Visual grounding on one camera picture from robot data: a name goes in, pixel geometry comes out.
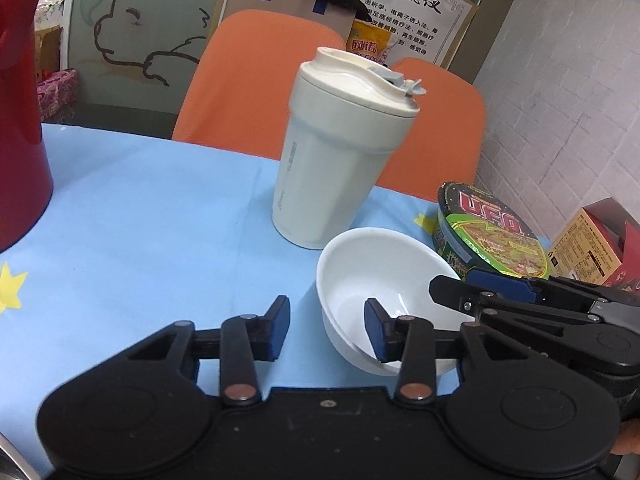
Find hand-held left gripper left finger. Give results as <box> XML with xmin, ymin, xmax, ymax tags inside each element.
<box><xmin>126</xmin><ymin>296</ymin><xmax>292</xmax><ymax>407</ymax></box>

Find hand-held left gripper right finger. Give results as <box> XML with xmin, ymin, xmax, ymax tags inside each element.
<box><xmin>363</xmin><ymin>298</ymin><xmax>506</xmax><ymax>404</ymax></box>

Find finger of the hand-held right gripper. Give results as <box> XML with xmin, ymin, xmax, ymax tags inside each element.
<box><xmin>429</xmin><ymin>274</ymin><xmax>608</xmax><ymax>361</ymax></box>
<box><xmin>470</xmin><ymin>267</ymin><xmax>640</xmax><ymax>306</ymax></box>

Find plain white bowl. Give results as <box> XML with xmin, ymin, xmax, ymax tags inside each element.
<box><xmin>316</xmin><ymin>227</ymin><xmax>463</xmax><ymax>377</ymax></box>

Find green instant noodle bowl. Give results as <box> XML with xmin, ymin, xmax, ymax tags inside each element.
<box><xmin>434</xmin><ymin>181</ymin><xmax>553</xmax><ymax>283</ymax></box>

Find red cardboard food box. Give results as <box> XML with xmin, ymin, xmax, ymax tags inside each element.
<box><xmin>545</xmin><ymin>197</ymin><xmax>640</xmax><ymax>292</ymax></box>

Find blue cartoon pig tablecloth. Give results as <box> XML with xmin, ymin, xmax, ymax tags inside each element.
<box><xmin>0</xmin><ymin>122</ymin><xmax>553</xmax><ymax>480</ymax></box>

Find orange chair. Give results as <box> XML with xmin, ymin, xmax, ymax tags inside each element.
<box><xmin>171</xmin><ymin>9</ymin><xmax>347</xmax><ymax>147</ymax></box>
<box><xmin>369</xmin><ymin>57</ymin><xmax>487</xmax><ymax>204</ymax></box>

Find white travel tumbler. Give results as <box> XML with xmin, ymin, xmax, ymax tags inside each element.
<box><xmin>271</xmin><ymin>46</ymin><xmax>427</xmax><ymax>250</ymax></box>

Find yellow snack packet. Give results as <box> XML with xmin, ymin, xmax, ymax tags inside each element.
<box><xmin>345</xmin><ymin>19</ymin><xmax>402</xmax><ymax>67</ymax></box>

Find stainless steel bowl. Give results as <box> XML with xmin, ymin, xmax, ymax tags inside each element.
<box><xmin>0</xmin><ymin>432</ymin><xmax>37</xmax><ymax>480</ymax></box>

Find pink floral cushion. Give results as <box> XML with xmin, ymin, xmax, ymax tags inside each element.
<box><xmin>37</xmin><ymin>69</ymin><xmax>81</xmax><ymax>124</ymax></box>

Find red thermos jug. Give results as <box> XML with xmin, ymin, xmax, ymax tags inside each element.
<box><xmin>0</xmin><ymin>0</ymin><xmax>53</xmax><ymax>253</ymax></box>

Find small brown cardboard box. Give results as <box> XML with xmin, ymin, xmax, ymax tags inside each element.
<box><xmin>34</xmin><ymin>27</ymin><xmax>64</xmax><ymax>74</ymax></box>

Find white wall poster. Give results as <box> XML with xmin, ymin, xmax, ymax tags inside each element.
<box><xmin>325</xmin><ymin>0</ymin><xmax>482</xmax><ymax>69</ymax></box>

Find brown cardboard box blue straps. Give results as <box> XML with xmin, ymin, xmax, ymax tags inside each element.
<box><xmin>219</xmin><ymin>0</ymin><xmax>355</xmax><ymax>52</ymax></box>

